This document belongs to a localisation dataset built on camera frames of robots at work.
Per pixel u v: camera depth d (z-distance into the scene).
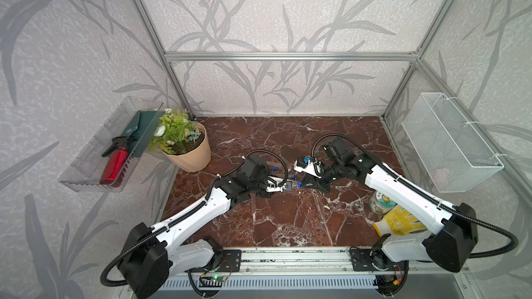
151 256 0.38
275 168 1.00
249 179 0.60
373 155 1.05
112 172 0.57
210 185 0.55
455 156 0.61
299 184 0.73
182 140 0.87
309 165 0.63
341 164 0.58
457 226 0.40
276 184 0.64
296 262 0.75
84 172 0.58
